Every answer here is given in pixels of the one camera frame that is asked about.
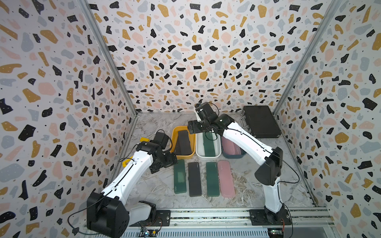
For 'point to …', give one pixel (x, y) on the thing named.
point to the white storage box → (200, 148)
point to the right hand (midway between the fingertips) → (192, 126)
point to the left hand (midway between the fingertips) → (171, 164)
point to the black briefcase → (261, 121)
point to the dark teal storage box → (229, 156)
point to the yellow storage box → (174, 135)
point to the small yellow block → (142, 139)
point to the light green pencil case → (180, 183)
